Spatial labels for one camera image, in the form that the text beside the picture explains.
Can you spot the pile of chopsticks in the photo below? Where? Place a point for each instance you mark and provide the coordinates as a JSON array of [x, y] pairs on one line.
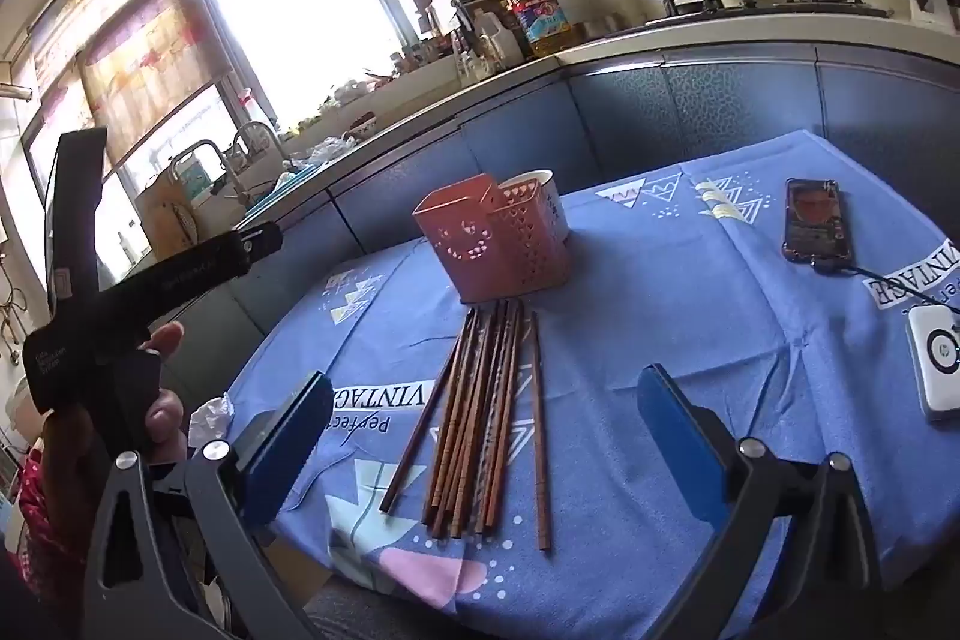
[[480, 396]]

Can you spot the pink perforated utensil holder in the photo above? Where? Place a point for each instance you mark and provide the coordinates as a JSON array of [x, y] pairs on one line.
[[480, 250]]

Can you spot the smartphone in clear case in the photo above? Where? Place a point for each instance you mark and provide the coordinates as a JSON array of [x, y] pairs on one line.
[[816, 220]]

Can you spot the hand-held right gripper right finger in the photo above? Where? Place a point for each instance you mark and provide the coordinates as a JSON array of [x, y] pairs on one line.
[[682, 452]]

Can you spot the yellow cooking oil bottle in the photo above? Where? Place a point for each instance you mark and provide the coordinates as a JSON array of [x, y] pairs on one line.
[[544, 21]]

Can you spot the kitchen counter with grey cabinets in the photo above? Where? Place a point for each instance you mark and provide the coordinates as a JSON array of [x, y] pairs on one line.
[[675, 85]]

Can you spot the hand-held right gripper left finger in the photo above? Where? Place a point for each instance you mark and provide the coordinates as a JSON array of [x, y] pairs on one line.
[[292, 445]]

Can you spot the crumpled white tissue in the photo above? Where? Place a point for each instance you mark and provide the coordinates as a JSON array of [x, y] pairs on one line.
[[210, 419]]

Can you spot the person's left hand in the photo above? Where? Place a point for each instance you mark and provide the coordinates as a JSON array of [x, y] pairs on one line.
[[166, 419]]

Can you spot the metal sink faucet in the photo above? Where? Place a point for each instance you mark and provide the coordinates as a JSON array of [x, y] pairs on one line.
[[279, 144], [227, 169]]

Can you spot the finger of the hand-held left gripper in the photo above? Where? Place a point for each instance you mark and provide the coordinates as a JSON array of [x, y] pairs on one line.
[[202, 265], [75, 197]]

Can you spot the white cup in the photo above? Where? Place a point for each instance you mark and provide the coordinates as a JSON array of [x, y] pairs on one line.
[[553, 209]]

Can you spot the cardboard box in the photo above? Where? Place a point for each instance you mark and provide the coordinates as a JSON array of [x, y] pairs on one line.
[[165, 220]]

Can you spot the white power bank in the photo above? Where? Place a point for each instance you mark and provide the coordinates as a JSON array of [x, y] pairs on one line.
[[934, 377]]

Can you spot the row of small windowsill items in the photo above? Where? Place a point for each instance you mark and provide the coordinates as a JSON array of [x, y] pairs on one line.
[[352, 89]]

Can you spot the gas stove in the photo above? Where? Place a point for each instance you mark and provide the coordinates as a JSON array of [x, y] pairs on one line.
[[750, 10]]

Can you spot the white plastic bag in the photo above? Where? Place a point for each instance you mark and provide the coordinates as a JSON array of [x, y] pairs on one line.
[[326, 149]]

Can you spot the blue printed tablecloth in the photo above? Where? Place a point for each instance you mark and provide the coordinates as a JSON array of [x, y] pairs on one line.
[[675, 310]]

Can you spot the patterned window film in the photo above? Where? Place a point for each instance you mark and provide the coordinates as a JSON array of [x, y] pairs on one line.
[[142, 63]]

